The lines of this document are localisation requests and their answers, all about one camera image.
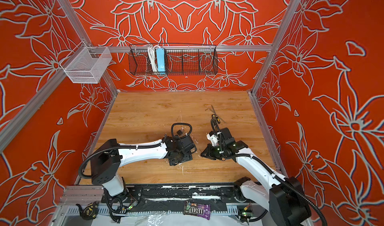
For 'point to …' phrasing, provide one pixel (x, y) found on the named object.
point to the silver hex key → (209, 108)
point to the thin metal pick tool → (219, 117)
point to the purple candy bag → (197, 210)
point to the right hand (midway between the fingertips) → (200, 154)
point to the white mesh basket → (86, 64)
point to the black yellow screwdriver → (218, 120)
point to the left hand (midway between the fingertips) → (188, 159)
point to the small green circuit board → (247, 214)
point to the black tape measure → (89, 212)
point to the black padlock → (179, 132)
